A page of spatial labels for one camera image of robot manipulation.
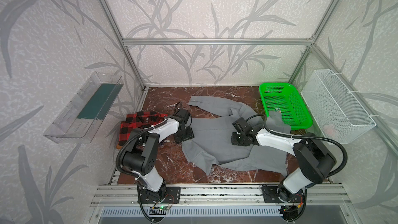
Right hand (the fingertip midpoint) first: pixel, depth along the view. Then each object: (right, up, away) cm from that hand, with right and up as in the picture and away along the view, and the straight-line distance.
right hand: (232, 136), depth 92 cm
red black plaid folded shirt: (-56, +10, 0) cm, 57 cm away
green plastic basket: (+41, +24, +21) cm, 52 cm away
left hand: (-25, +1, +1) cm, 25 cm away
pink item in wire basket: (+44, +8, -18) cm, 48 cm away
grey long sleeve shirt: (-13, -4, -5) cm, 14 cm away
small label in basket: (+34, +15, +14) cm, 39 cm away
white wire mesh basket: (+40, +15, -29) cm, 51 cm away
